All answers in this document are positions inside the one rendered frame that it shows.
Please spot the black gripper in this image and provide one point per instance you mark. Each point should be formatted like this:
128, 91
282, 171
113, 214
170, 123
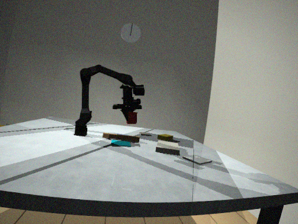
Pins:
125, 109

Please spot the tan flat bar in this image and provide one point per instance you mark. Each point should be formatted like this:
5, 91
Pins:
123, 137

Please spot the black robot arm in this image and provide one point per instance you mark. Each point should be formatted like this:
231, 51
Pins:
85, 75

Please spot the yellow flat block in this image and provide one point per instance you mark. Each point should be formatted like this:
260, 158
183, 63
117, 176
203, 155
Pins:
165, 137

